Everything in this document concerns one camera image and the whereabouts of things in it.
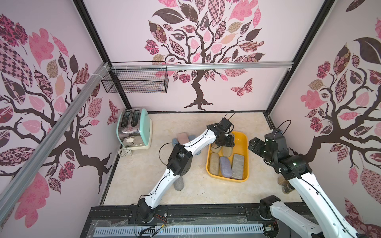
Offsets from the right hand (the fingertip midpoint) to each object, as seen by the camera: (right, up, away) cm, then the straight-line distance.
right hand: (256, 143), depth 73 cm
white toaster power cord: (-77, -8, +21) cm, 80 cm away
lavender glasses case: (-13, -15, +11) cm, 23 cm away
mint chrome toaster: (-68, +7, +15) cm, 70 cm away
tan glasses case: (-19, -14, +15) cm, 28 cm away
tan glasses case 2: (-11, -7, +17) cm, 21 cm away
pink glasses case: (-39, 0, +25) cm, 47 cm away
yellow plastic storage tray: (+1, -1, +25) cm, 25 cm away
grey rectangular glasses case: (-5, -16, +14) cm, 22 cm away
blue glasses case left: (-45, -2, +24) cm, 51 cm away
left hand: (-9, -4, +21) cm, 23 cm away
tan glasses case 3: (-19, -4, +11) cm, 22 cm away
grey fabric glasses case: (-40, -24, +8) cm, 47 cm away
